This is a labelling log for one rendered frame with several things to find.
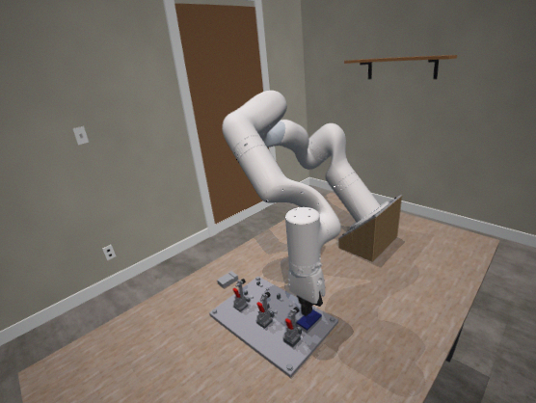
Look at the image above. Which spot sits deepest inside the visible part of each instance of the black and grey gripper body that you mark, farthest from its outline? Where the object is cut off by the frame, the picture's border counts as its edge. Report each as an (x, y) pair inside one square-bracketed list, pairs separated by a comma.
[(307, 286)]

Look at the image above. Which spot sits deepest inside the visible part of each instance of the blue flat plate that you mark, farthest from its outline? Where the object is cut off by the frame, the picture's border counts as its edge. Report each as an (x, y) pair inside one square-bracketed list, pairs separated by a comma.
[(307, 323)]

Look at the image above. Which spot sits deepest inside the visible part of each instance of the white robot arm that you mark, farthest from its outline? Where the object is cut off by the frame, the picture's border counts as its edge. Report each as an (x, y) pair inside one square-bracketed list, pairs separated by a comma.
[(305, 236)]

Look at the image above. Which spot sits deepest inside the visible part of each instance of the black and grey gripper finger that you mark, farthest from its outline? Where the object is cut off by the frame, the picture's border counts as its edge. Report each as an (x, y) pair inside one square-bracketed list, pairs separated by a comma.
[(302, 302), (308, 305)]

